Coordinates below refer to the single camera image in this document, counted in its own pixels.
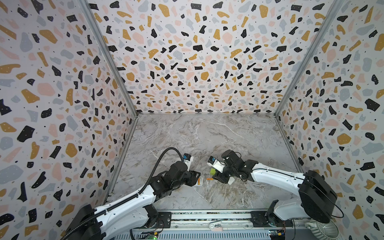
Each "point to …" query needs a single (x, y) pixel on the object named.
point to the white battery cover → (231, 180)
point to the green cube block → (212, 171)
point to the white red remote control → (199, 181)
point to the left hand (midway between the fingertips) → (198, 172)
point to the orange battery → (209, 179)
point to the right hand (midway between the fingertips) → (213, 171)
